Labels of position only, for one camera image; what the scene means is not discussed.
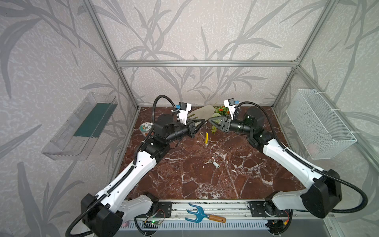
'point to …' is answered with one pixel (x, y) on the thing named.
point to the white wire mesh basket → (322, 134)
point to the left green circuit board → (154, 222)
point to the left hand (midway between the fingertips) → (206, 119)
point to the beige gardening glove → (205, 112)
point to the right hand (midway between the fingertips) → (210, 117)
